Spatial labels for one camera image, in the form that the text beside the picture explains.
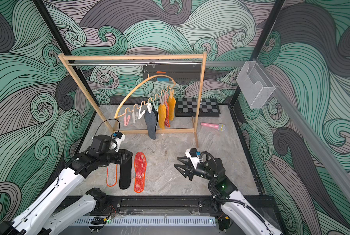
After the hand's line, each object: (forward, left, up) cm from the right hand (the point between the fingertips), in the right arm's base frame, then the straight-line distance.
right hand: (177, 161), depth 71 cm
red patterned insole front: (-1, +38, -17) cm, 42 cm away
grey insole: (+23, +15, +5) cm, 27 cm away
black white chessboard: (+50, -10, -14) cm, 53 cm away
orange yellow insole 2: (+28, +8, +6) cm, 30 cm away
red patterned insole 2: (+30, +6, -3) cm, 31 cm away
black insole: (-1, +30, -17) cm, 35 cm away
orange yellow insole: (+34, +2, +7) cm, 35 cm away
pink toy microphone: (+31, -32, -14) cm, 47 cm away
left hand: (+5, +24, +1) cm, 25 cm away
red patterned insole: (+6, +22, -16) cm, 28 cm away
